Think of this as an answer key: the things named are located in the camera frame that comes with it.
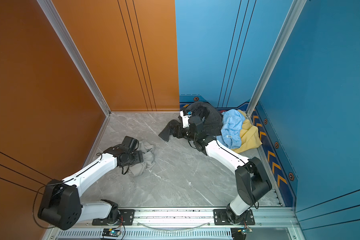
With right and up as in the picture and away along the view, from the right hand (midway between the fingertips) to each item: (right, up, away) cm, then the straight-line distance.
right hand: (172, 126), depth 82 cm
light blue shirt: (+38, +3, +14) cm, 40 cm away
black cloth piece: (-4, -2, +21) cm, 21 cm away
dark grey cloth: (+25, +5, +14) cm, 29 cm away
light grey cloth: (-19, -24, +2) cm, 30 cm away
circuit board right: (+33, -50, -13) cm, 61 cm away
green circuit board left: (-28, -50, -11) cm, 59 cm away
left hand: (-22, -18, +5) cm, 29 cm away
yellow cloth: (+49, -7, +15) cm, 52 cm away
